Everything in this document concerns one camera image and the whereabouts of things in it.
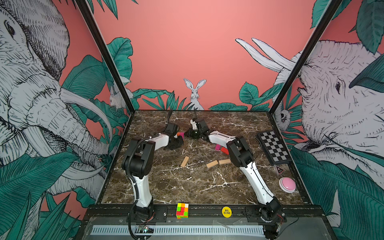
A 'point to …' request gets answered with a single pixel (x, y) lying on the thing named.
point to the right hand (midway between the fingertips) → (183, 132)
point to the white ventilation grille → (180, 230)
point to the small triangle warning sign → (279, 169)
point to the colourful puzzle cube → (182, 212)
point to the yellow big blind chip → (226, 212)
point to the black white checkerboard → (274, 147)
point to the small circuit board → (145, 229)
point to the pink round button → (287, 184)
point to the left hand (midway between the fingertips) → (184, 141)
